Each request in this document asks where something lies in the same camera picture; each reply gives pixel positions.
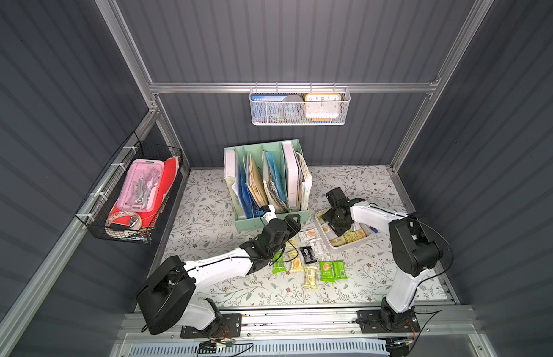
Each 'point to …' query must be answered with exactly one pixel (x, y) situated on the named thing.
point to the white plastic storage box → (331, 240)
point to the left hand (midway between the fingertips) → (297, 218)
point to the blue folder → (250, 211)
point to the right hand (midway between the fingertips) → (331, 221)
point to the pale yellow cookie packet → (311, 277)
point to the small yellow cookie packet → (291, 245)
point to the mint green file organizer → (268, 182)
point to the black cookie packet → (308, 254)
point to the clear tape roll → (134, 224)
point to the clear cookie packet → (311, 238)
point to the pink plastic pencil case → (142, 187)
